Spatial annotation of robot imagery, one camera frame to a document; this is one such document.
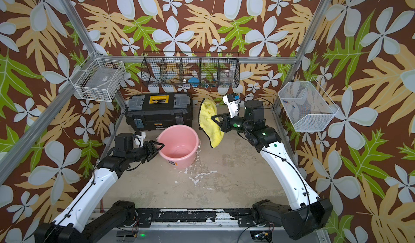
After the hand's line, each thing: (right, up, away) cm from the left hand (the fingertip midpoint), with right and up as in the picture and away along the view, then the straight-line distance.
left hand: (163, 145), depth 78 cm
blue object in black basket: (+14, +35, +15) cm, 41 cm away
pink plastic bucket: (+6, -3, +17) cm, 19 cm away
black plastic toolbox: (-11, +18, +18) cm, 28 cm away
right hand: (+24, +14, -11) cm, 29 cm away
